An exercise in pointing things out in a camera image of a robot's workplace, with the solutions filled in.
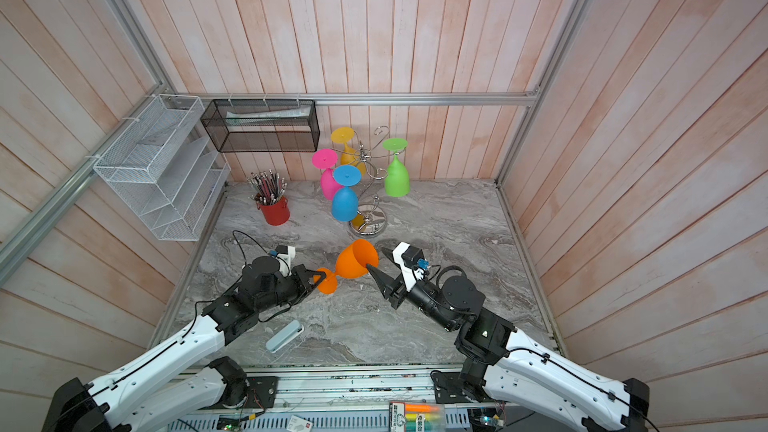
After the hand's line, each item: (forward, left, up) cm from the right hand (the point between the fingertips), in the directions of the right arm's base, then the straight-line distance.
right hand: (377, 258), depth 62 cm
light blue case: (-9, +26, -28) cm, 39 cm away
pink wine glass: (+32, +16, -1) cm, 36 cm away
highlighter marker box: (-25, -9, -30) cm, 40 cm away
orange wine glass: (+2, +6, -5) cm, 8 cm away
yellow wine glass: (+42, +11, -8) cm, 44 cm away
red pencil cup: (+35, +38, -29) cm, 59 cm away
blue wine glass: (+23, +10, -8) cm, 26 cm away
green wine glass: (+33, -5, -8) cm, 34 cm away
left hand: (+2, +13, -16) cm, 21 cm away
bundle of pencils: (+36, +39, -17) cm, 56 cm away
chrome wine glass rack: (+34, +4, -31) cm, 46 cm away
